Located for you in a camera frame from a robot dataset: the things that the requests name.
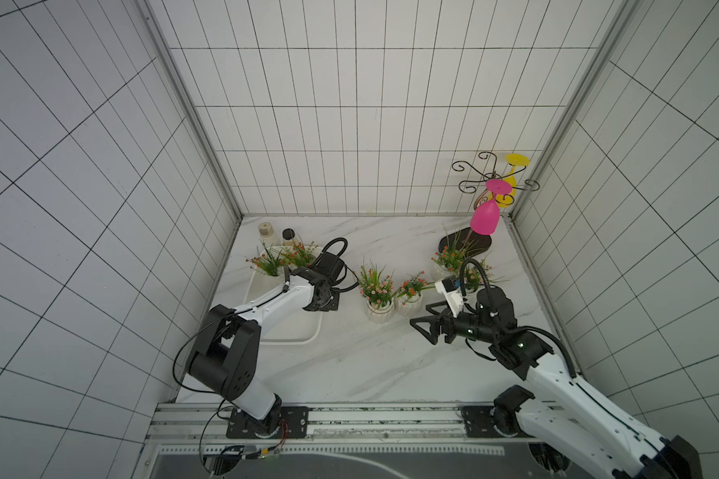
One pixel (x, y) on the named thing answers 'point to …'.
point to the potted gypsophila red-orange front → (297, 254)
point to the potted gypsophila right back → (448, 260)
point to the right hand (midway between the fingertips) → (420, 307)
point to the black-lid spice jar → (288, 235)
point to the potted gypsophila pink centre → (378, 291)
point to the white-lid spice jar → (267, 235)
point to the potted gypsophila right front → (472, 279)
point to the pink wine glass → (484, 217)
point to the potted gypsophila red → (268, 262)
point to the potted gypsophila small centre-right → (408, 300)
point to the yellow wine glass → (513, 160)
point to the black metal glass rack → (472, 185)
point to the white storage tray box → (299, 324)
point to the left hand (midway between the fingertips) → (322, 307)
